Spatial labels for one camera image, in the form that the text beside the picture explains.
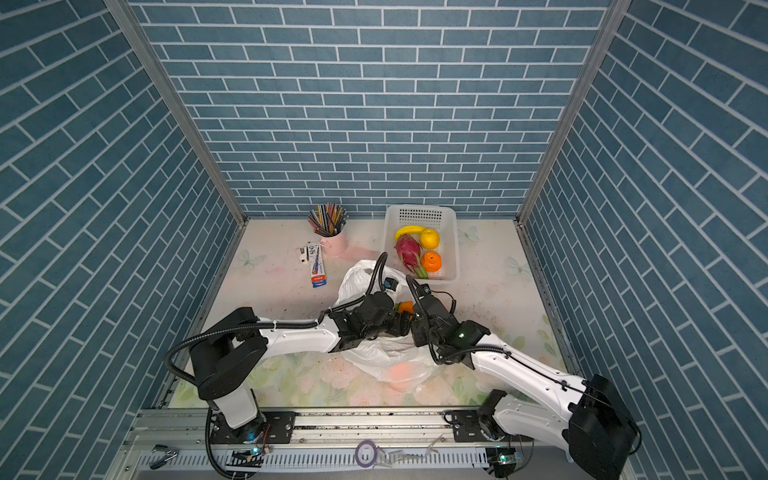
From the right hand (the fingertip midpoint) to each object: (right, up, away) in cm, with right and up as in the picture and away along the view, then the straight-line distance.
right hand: (414, 320), depth 82 cm
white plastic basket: (+12, +31, +31) cm, 46 cm away
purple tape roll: (-11, -28, -11) cm, 32 cm away
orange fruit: (+7, +15, +19) cm, 26 cm away
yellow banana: (+1, +27, +30) cm, 40 cm away
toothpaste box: (-33, +13, +22) cm, 42 cm away
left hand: (-1, 0, +4) cm, 4 cm away
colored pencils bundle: (-29, +30, +20) cm, 46 cm away
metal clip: (-61, -29, -13) cm, 69 cm away
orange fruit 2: (-2, +3, +4) cm, 5 cm away
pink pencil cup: (-27, +20, +22) cm, 40 cm away
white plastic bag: (-6, -6, -11) cm, 14 cm away
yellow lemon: (+7, +23, +26) cm, 35 cm away
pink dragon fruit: (0, +19, +20) cm, 27 cm away
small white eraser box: (-39, +17, +25) cm, 49 cm away
